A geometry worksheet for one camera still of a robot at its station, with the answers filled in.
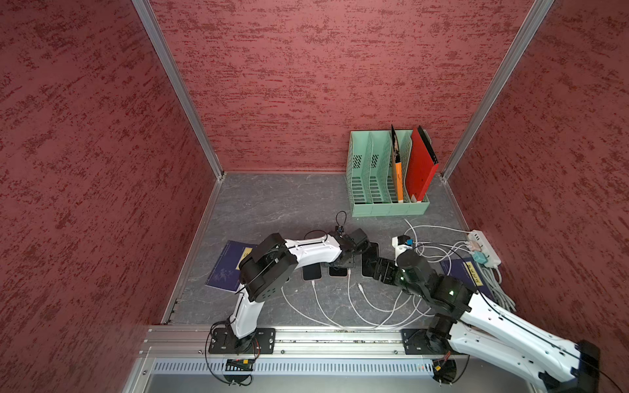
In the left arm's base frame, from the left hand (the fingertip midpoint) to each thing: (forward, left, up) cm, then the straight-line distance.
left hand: (339, 264), depth 90 cm
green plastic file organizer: (+44, -17, +2) cm, 47 cm away
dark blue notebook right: (-2, -48, -1) cm, 48 cm away
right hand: (-7, -10, +12) cm, 17 cm away
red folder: (+29, -31, +23) cm, 48 cm away
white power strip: (+2, -58, +2) cm, 58 cm away
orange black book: (+24, -20, +27) cm, 41 cm away
